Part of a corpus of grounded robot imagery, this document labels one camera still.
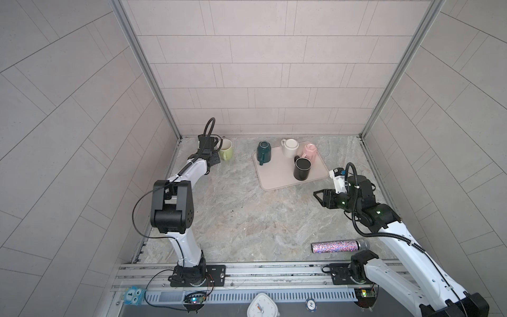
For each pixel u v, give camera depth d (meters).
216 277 0.71
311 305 0.65
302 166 0.92
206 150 0.74
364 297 0.68
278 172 1.01
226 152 0.99
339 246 0.75
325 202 0.66
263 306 0.63
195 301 0.64
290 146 1.02
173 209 0.48
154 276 0.71
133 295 0.65
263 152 0.99
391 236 0.47
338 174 0.67
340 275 0.71
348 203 0.62
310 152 0.99
